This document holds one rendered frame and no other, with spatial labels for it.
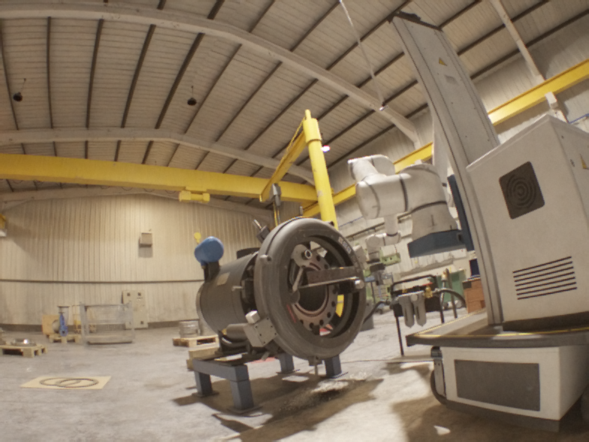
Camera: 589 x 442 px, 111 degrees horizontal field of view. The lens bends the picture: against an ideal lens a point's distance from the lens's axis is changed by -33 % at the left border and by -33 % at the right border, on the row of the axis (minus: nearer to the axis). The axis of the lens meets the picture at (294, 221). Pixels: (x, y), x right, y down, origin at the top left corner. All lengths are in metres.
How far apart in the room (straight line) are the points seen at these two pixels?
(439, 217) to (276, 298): 0.74
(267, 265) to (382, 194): 0.59
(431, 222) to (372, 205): 0.23
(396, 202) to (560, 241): 0.61
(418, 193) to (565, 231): 0.58
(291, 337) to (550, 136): 1.21
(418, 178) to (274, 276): 0.72
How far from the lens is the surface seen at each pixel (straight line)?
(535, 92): 12.21
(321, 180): 5.67
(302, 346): 1.42
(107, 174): 12.97
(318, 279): 1.50
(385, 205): 1.14
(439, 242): 1.10
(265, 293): 1.34
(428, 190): 1.16
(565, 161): 0.84
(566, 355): 0.89
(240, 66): 11.17
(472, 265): 2.06
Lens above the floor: 0.53
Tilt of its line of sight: 15 degrees up
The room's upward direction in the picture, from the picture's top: 9 degrees counter-clockwise
